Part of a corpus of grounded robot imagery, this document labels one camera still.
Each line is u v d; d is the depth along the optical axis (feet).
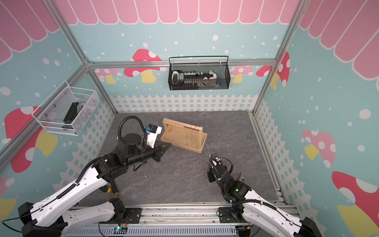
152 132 1.87
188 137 3.00
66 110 2.37
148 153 1.86
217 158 2.21
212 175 2.34
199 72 2.99
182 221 2.41
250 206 1.72
